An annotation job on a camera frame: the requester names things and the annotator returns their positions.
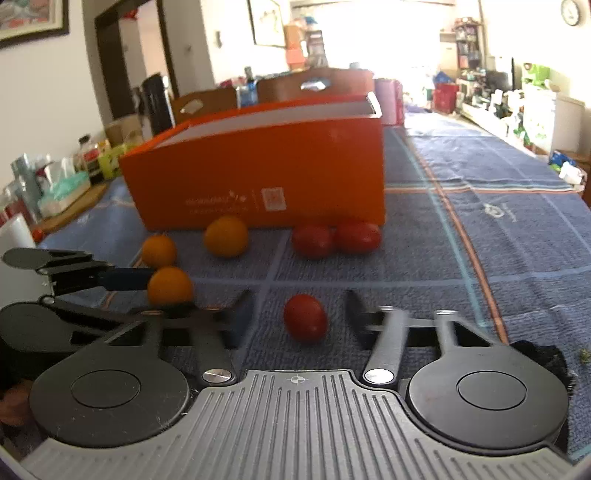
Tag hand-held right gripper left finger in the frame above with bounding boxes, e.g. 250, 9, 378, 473
104, 290, 254, 386

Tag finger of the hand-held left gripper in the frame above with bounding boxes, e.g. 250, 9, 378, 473
2, 248, 153, 296
41, 298, 222, 330

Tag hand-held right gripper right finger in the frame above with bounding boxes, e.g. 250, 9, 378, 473
345, 289, 497, 386

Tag red tomato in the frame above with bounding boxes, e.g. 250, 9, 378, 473
333, 222, 382, 254
291, 224, 335, 259
283, 294, 329, 343

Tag orange cardboard box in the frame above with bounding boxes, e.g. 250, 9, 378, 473
119, 91, 386, 232

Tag large orange mandarin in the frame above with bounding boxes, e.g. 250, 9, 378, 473
203, 215, 250, 258

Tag wooden cutting board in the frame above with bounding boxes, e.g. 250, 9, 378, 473
34, 182, 112, 236

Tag teal tissue box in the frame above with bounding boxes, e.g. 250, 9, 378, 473
37, 172, 92, 217

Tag clear bottle black cap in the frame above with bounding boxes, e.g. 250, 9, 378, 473
78, 135, 105, 185

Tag blue patterned tablecloth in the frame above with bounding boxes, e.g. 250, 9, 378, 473
0, 111, 591, 462

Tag silver foil packets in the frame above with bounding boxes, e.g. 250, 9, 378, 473
0, 154, 47, 222

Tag brown paper bag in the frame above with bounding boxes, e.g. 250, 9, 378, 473
105, 115, 144, 148

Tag dark cloth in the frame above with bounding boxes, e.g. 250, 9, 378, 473
508, 340, 575, 398

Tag brown wooden chair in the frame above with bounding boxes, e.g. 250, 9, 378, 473
172, 88, 238, 125
256, 68, 375, 103

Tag plastic bottle blue label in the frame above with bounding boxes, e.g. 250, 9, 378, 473
235, 67, 259, 109

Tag pink package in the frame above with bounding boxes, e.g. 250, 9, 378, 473
374, 78, 406, 127

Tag red basket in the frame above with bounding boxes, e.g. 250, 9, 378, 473
431, 83, 460, 114

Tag white plastic bag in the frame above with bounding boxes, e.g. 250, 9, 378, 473
549, 150, 591, 192

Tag white cabinet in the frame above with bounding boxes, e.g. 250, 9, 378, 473
522, 83, 587, 158

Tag large framed picture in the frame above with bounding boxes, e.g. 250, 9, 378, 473
0, 0, 70, 49

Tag black television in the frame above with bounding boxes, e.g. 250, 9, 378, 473
485, 58, 515, 93

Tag narrow framed picture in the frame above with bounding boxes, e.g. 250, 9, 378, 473
247, 0, 287, 49

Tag dark bookshelf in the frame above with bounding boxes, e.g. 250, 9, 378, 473
455, 18, 483, 70

